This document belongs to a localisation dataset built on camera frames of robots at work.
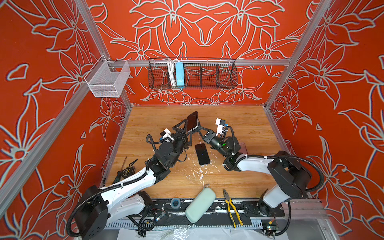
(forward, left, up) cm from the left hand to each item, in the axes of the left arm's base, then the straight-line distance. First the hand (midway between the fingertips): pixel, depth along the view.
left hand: (190, 124), depth 67 cm
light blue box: (+37, +9, +2) cm, 38 cm away
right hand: (+1, -2, -5) cm, 5 cm away
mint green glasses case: (-28, -6, -30) cm, 41 cm away
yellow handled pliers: (-25, -21, -31) cm, 45 cm away
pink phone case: (+7, -34, -32) cm, 47 cm away
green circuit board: (-34, -40, -33) cm, 62 cm away
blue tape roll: (-27, +6, -33) cm, 43 cm away
